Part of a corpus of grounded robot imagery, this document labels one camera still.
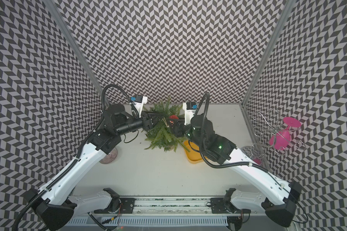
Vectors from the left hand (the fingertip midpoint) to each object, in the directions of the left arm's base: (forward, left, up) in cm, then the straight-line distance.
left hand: (161, 117), depth 64 cm
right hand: (-2, -5, -2) cm, 6 cm away
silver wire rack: (-5, -51, -6) cm, 51 cm away
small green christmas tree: (-4, +1, -9) cm, 10 cm away
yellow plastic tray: (-3, -16, -33) cm, 37 cm away
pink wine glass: (-4, -58, -13) cm, 60 cm away
